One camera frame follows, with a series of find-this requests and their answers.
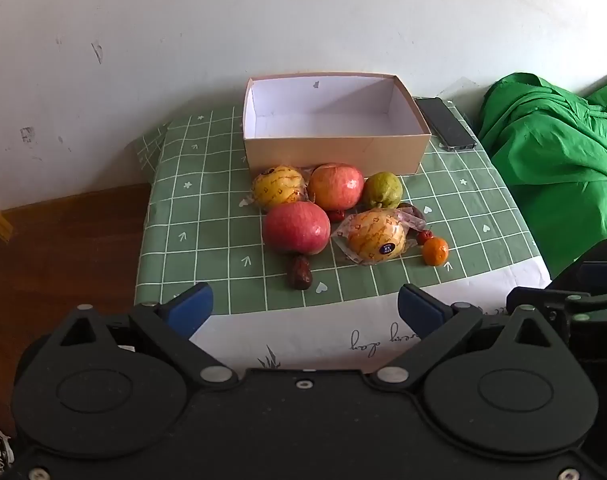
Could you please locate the cardboard box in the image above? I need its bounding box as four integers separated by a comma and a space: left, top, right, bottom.
242, 72, 433, 177

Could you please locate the black smartphone in clear case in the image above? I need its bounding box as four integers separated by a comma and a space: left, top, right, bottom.
414, 96, 478, 153

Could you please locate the green pear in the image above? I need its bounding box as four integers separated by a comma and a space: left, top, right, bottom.
362, 171, 404, 210

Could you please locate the small orange mandarin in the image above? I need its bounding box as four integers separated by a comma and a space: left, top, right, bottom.
422, 236, 450, 267

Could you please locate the red yellow apple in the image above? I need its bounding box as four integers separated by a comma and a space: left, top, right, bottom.
308, 162, 365, 211

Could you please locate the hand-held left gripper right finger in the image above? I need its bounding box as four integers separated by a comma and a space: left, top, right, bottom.
371, 283, 559, 392

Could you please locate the yellow pear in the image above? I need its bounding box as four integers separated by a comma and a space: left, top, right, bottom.
331, 208, 427, 264
239, 165, 309, 211

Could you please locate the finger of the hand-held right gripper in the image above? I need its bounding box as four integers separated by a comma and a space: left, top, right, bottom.
506, 286, 591, 341

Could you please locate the green cloth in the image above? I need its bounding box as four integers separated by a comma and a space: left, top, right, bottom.
476, 66, 607, 281

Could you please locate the green checkered tablecloth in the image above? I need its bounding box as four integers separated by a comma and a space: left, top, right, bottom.
133, 95, 554, 376

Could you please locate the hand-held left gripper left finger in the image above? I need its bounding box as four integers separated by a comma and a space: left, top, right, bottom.
46, 282, 240, 392

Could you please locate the deep red apple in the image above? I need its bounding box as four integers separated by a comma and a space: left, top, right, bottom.
262, 202, 332, 256

